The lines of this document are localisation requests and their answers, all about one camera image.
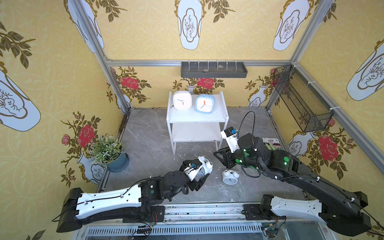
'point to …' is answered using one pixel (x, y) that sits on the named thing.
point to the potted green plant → (107, 151)
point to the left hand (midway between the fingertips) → (204, 169)
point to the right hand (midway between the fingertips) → (215, 156)
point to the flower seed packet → (274, 141)
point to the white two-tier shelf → (188, 126)
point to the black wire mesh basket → (308, 111)
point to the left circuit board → (144, 229)
